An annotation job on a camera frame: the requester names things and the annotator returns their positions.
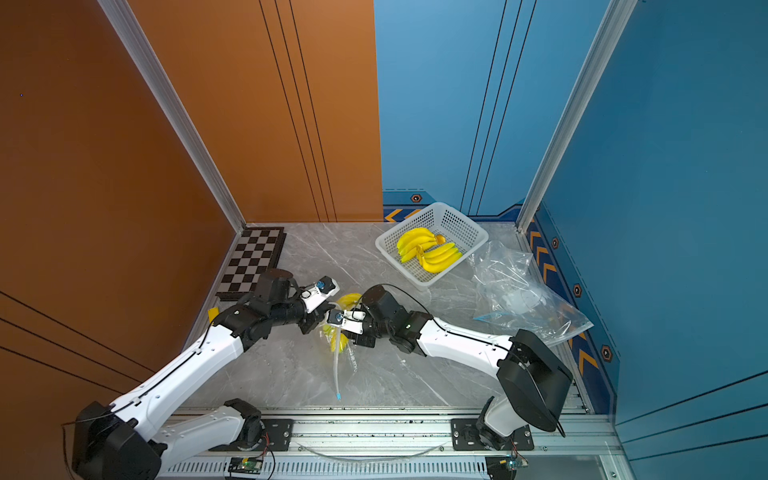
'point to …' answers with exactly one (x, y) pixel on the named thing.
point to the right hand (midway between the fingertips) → (346, 319)
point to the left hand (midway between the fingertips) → (332, 299)
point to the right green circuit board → (513, 462)
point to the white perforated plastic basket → (441, 219)
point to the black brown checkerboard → (259, 250)
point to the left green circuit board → (248, 465)
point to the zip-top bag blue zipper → (528, 310)
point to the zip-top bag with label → (336, 340)
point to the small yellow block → (213, 312)
